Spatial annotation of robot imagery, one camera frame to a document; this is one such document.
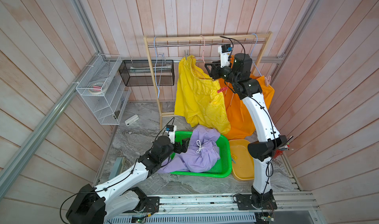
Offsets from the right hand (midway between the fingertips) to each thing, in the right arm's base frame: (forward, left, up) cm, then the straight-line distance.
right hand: (207, 63), depth 71 cm
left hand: (-25, +13, -32) cm, 42 cm away
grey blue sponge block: (-38, +48, -40) cm, 74 cm away
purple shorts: (-31, +2, -38) cm, 49 cm away
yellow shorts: (+1, +4, -28) cm, 29 cm away
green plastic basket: (-35, -10, -48) cm, 60 cm away
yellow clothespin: (-28, -19, -46) cm, 57 cm away
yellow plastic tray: (-31, -23, -46) cm, 60 cm away
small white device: (-3, +51, -43) cm, 67 cm away
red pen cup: (-29, -42, -39) cm, 64 cm away
